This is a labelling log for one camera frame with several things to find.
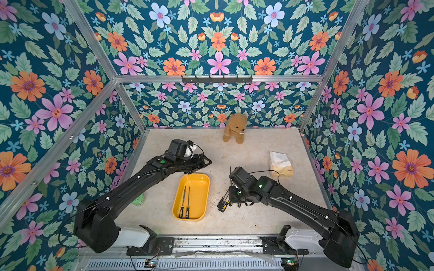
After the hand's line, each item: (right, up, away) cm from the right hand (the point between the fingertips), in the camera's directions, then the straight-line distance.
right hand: (230, 197), depth 75 cm
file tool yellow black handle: (-24, -9, +9) cm, 28 cm away
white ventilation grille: (-19, -27, -4) cm, 33 cm away
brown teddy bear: (+3, +34, +26) cm, 43 cm away
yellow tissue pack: (+29, +12, +22) cm, 38 cm away
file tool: (-22, -9, +9) cm, 25 cm away
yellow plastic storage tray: (-20, -5, +13) cm, 25 cm away
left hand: (-10, +15, +4) cm, 18 cm away
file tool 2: (-5, -7, +12) cm, 14 cm away
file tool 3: (-2, -7, +10) cm, 13 cm away
